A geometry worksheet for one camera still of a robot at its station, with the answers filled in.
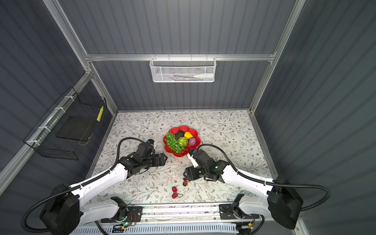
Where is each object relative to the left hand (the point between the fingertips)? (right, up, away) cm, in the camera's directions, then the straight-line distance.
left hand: (161, 158), depth 85 cm
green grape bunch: (+5, +8, +9) cm, 13 cm away
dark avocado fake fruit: (+9, +13, +15) cm, 22 cm away
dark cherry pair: (+14, -14, -2) cm, 20 cm away
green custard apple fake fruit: (+11, +9, +9) cm, 17 cm away
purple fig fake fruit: (+18, +9, +12) cm, 23 cm away
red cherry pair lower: (+8, -19, -6) cm, 21 cm away
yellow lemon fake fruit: (+15, +12, +16) cm, 25 cm away
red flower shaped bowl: (+15, +3, +11) cm, 19 cm away
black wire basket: (-46, +13, -23) cm, 53 cm away
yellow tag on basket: (-35, +26, -1) cm, 44 cm away
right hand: (+16, -8, -5) cm, 19 cm away
